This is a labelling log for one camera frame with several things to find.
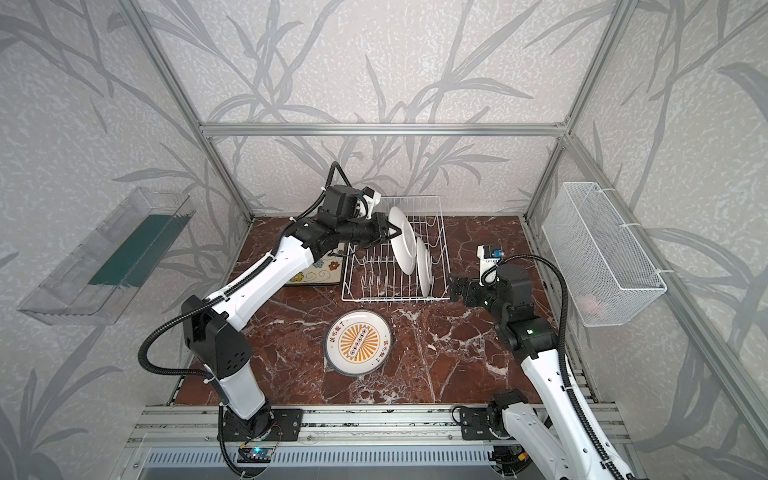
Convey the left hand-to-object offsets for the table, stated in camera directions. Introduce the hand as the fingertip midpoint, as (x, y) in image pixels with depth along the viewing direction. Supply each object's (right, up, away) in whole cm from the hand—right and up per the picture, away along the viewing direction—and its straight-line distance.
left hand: (406, 223), depth 74 cm
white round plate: (-14, -35, +13) cm, 39 cm away
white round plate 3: (+5, -12, +14) cm, 19 cm away
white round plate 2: (-1, -5, +3) cm, 6 cm away
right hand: (+15, -11, +1) cm, 19 cm away
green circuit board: (-37, -56, -3) cm, 67 cm away
